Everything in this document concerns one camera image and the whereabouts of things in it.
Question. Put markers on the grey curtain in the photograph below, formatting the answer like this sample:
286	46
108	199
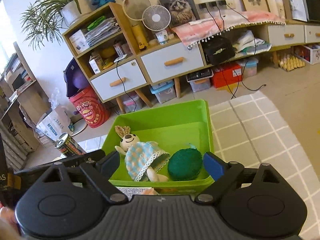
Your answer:
14	153

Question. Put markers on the potted green plant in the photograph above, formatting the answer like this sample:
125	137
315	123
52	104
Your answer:
43	20

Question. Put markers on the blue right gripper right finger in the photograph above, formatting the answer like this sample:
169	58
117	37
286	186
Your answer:
225	175

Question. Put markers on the white desk fan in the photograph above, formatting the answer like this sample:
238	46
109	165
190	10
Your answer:
156	18

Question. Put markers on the yellow bottle on cabinet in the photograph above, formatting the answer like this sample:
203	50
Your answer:
140	37

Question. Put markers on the green plastic bin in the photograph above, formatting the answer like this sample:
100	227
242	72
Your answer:
173	127

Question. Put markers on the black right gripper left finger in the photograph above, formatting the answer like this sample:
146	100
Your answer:
98	175

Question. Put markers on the framed cat picture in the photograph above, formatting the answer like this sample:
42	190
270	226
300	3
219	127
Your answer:
181	11

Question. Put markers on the yellow egg tray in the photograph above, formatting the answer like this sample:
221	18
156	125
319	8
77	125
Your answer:
289	62

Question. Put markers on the grey checkered rug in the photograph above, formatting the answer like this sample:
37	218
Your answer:
250	130

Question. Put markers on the red snack bucket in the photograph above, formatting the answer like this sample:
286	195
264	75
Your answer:
88	104

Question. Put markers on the pink cloth on cabinet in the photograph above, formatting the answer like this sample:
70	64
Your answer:
200	30

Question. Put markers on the purple plush toy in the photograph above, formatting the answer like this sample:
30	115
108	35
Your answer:
74	79

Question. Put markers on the black bag in shelf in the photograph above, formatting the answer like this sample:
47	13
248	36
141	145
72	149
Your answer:
217	50

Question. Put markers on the wooden bookshelf at window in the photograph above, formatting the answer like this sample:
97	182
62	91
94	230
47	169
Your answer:
24	101

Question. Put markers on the tall printed snack can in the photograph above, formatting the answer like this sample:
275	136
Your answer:
68	146

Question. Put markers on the dark green felt ball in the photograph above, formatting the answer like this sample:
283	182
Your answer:
185	164

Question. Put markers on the person's left hand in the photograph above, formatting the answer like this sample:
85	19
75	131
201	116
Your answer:
9	230

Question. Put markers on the bunny doll blue dress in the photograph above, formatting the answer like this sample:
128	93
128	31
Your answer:
143	160

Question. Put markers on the white round racket fan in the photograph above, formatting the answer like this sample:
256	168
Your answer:
134	9

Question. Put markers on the red box under cabinet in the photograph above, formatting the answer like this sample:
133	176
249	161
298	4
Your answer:
226	74

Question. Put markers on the wooden cabinet with white drawers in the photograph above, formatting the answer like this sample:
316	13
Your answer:
162	62

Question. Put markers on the white paper bag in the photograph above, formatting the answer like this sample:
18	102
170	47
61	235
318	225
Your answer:
56	123

